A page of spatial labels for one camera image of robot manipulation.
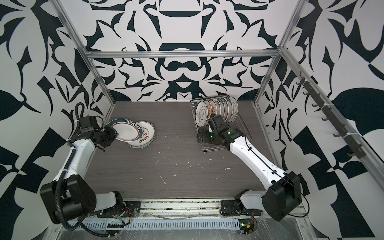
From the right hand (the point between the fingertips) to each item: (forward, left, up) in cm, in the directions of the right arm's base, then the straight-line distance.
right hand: (204, 135), depth 80 cm
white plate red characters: (+10, +36, -15) cm, 40 cm away
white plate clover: (+24, 0, -11) cm, 27 cm away
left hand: (+5, +48, 0) cm, 48 cm away
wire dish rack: (+21, -13, -2) cm, 25 cm away
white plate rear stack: (+24, -21, -5) cm, 32 cm away
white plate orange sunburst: (+22, -7, -2) cm, 24 cm away
